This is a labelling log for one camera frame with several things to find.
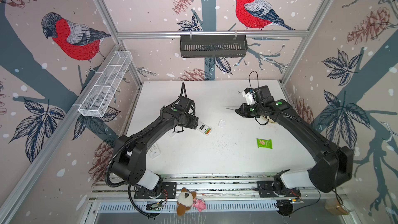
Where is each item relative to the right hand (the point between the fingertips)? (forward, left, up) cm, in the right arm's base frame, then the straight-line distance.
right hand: (236, 112), depth 81 cm
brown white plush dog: (-39, +25, -15) cm, 48 cm away
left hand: (-3, +24, -7) cm, 25 cm away
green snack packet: (-9, -16, -18) cm, 26 cm away
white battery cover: (+4, +7, -18) cm, 20 cm away
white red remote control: (-1, +18, -17) cm, 25 cm away
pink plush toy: (-40, +18, -16) cm, 46 cm away
